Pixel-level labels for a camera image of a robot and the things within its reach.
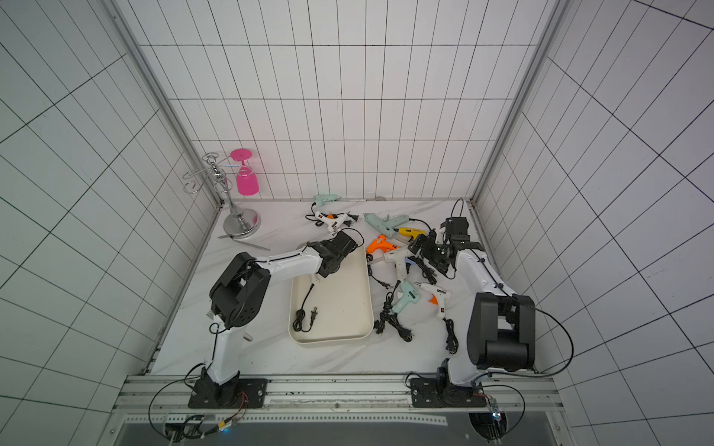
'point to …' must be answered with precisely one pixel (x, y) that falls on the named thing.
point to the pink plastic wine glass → (246, 179)
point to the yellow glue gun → (409, 232)
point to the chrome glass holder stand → (241, 223)
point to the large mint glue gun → (388, 225)
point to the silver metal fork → (244, 242)
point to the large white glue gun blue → (400, 258)
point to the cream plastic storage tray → (337, 308)
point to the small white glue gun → (438, 297)
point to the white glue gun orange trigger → (331, 220)
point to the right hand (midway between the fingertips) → (409, 249)
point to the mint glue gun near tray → (407, 295)
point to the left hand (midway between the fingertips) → (314, 253)
